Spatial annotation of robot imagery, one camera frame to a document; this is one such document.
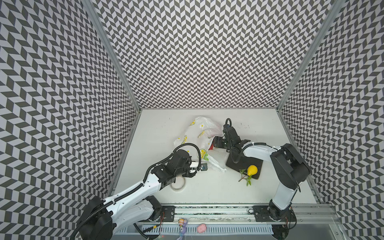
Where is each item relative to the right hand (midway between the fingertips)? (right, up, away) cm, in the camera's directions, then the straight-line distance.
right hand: (216, 144), depth 95 cm
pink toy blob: (-10, -34, -27) cm, 45 cm away
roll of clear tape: (-22, -20, -14) cm, 33 cm away
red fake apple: (-3, -2, -1) cm, 4 cm away
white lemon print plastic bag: (-12, +3, -4) cm, 13 cm away
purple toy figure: (-19, -34, -28) cm, 48 cm away
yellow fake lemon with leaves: (+18, -13, -12) cm, 25 cm away
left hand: (-13, -7, -14) cm, 21 cm away
